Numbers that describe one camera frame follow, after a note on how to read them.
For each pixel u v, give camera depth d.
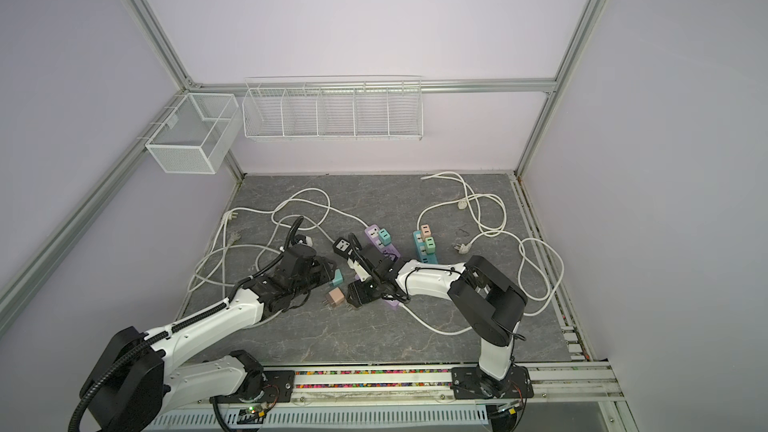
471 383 0.74
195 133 0.97
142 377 0.40
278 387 0.74
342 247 0.96
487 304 0.47
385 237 0.94
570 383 0.76
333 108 1.00
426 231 0.96
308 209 1.12
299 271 0.65
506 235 1.02
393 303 0.85
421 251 0.96
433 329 0.83
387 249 0.96
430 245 0.91
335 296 0.87
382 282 0.68
